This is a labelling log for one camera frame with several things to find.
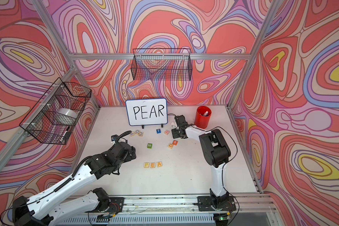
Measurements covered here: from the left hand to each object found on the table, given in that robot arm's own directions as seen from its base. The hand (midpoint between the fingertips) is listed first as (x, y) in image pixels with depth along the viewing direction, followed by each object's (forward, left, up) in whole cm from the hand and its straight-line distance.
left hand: (130, 152), depth 78 cm
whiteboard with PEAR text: (+34, -6, -2) cm, 34 cm away
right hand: (+21, -29, -14) cm, 38 cm away
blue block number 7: (+23, -14, -12) cm, 30 cm away
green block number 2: (+12, -8, -13) cm, 19 cm away
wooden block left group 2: (+21, -1, -12) cm, 24 cm away
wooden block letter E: (-2, -12, -12) cm, 17 cm away
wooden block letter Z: (+23, -20, -12) cm, 32 cm away
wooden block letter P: (-2, -8, -12) cm, 15 cm away
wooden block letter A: (-2, -16, -12) cm, 20 cm away
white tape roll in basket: (+14, +32, +18) cm, 39 cm away
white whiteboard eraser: (+28, -25, -10) cm, 38 cm away
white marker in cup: (+32, -49, -3) cm, 58 cm away
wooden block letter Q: (+12, -23, -13) cm, 28 cm away
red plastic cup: (+30, -46, -8) cm, 55 cm away
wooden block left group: (+24, +2, -13) cm, 27 cm away
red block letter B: (+14, -26, -12) cm, 31 cm away
